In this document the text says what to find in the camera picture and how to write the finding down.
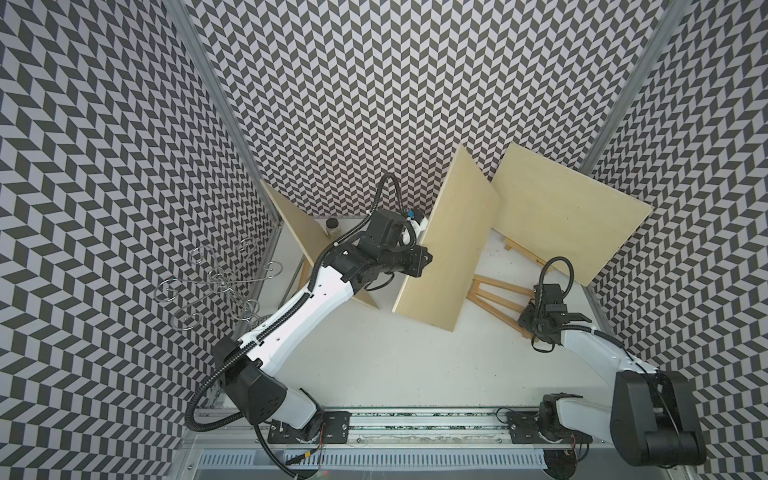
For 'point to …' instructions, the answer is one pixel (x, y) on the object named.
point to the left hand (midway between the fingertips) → (430, 261)
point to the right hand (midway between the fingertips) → (528, 325)
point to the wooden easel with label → (509, 245)
